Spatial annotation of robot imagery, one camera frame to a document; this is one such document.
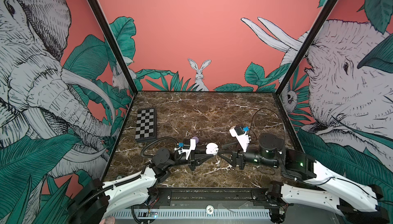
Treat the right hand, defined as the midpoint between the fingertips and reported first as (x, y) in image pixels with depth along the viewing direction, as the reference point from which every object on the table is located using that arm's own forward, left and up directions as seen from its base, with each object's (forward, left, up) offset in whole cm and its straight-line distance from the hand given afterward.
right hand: (220, 150), depth 57 cm
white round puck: (+2, +3, -3) cm, 5 cm away
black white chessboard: (+29, +44, -28) cm, 60 cm away
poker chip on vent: (-16, +3, -31) cm, 35 cm away
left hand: (+1, +3, -5) cm, 6 cm away
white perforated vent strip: (-18, +11, -32) cm, 38 cm away
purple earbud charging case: (+21, +11, -31) cm, 39 cm away
